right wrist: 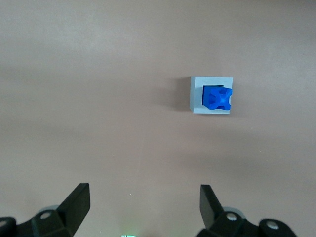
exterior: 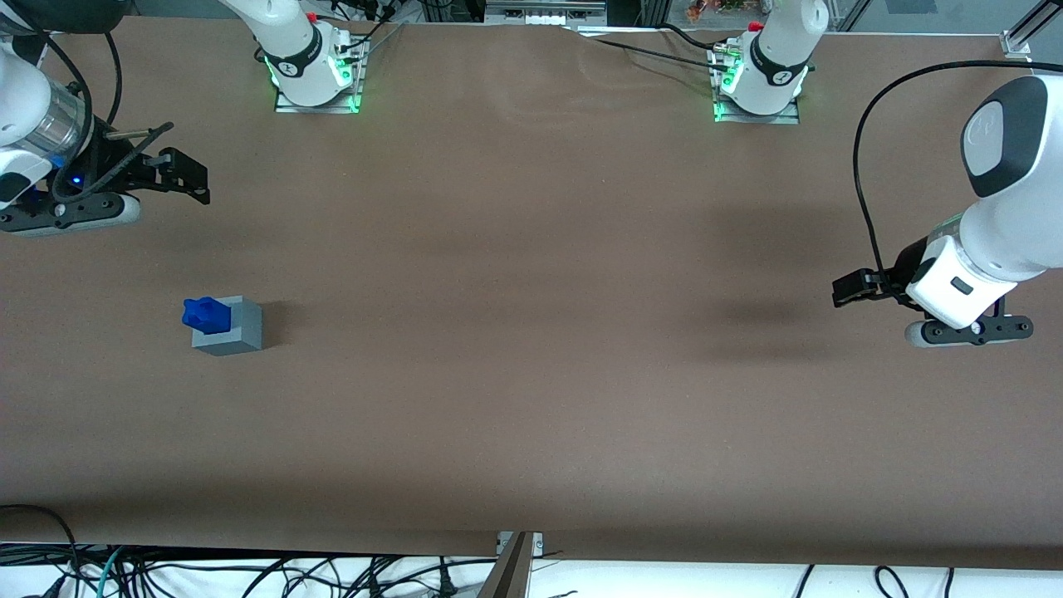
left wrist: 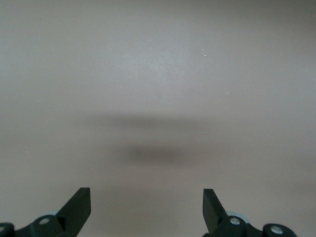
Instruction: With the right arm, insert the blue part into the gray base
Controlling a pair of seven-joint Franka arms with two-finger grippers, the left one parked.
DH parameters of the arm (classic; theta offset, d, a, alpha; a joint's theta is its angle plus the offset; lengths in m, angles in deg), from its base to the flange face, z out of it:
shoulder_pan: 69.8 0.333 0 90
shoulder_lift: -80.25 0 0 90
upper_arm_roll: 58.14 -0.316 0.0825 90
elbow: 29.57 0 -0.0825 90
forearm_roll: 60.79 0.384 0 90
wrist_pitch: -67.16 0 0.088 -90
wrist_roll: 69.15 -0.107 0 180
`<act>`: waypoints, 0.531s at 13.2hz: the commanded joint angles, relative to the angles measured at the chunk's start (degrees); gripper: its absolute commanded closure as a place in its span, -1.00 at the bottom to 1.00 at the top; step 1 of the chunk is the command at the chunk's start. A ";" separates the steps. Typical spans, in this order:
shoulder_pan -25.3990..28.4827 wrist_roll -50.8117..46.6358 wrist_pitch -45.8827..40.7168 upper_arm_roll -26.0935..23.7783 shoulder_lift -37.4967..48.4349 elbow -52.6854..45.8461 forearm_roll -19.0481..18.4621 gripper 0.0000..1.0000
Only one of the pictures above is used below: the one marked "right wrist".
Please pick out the blue plastic part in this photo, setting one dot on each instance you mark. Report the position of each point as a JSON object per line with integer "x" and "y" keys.
{"x": 217, "y": 98}

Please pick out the gray square base block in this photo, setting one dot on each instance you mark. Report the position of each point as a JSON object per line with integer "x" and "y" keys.
{"x": 196, "y": 98}

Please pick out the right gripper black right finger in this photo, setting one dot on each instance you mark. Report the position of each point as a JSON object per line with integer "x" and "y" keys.
{"x": 214, "y": 217}

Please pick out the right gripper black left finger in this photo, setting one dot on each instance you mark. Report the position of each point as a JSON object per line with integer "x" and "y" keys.
{"x": 71, "y": 212}

